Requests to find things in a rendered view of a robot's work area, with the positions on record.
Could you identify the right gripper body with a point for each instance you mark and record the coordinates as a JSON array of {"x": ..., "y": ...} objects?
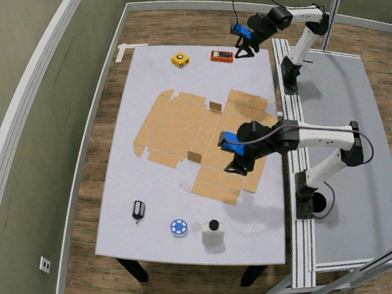
[{"x": 253, "y": 39}]

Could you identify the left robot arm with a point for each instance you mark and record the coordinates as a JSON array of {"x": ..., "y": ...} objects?
[{"x": 307, "y": 181}]

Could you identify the flat brown cardboard box blank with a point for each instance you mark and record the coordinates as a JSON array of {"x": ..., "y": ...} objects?
[{"x": 177, "y": 130}]

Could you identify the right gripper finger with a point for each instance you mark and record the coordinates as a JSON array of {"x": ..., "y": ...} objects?
[
  {"x": 237, "y": 46},
  {"x": 249, "y": 55}
]

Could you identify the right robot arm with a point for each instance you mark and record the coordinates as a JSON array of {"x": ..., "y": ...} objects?
[{"x": 279, "y": 16}]

